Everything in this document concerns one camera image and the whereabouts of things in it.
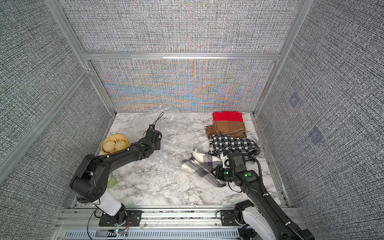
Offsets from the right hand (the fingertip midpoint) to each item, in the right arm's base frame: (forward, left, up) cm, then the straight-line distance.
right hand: (213, 168), depth 80 cm
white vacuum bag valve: (+23, +24, -7) cm, 34 cm away
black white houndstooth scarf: (+18, -6, -4) cm, 19 cm away
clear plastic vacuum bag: (+27, +20, -10) cm, 35 cm away
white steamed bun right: (+18, +57, -5) cm, 60 cm away
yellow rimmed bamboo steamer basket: (+24, +63, -7) cm, 68 cm away
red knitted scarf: (+49, -17, -13) cm, 53 cm away
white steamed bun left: (+17, +64, -5) cm, 66 cm away
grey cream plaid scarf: (+1, +6, +1) cm, 6 cm away
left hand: (+20, +34, -2) cm, 39 cm away
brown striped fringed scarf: (+31, -19, -6) cm, 37 cm away
